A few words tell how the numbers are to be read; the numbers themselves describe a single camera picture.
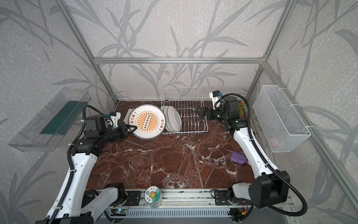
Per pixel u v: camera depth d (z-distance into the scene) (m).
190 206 0.72
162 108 0.77
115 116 0.66
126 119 0.71
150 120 0.75
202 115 0.67
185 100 1.19
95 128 0.53
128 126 0.69
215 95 0.66
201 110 0.67
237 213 0.77
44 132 0.63
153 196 0.67
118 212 0.71
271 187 0.39
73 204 0.39
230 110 0.57
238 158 0.87
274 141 0.72
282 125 0.62
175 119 0.91
